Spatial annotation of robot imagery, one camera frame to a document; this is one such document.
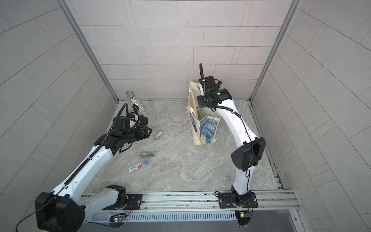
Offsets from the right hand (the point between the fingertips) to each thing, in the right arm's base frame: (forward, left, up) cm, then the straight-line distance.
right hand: (202, 99), depth 82 cm
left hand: (-13, +31, -9) cm, 35 cm away
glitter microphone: (+3, +41, +4) cm, 41 cm away
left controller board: (-52, +44, -23) cm, 72 cm away
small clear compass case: (-8, +30, -23) cm, 38 cm away
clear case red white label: (-26, +37, -24) cm, 51 cm away
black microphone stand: (+4, +42, -8) cm, 43 cm away
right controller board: (-53, -14, -28) cm, 62 cm away
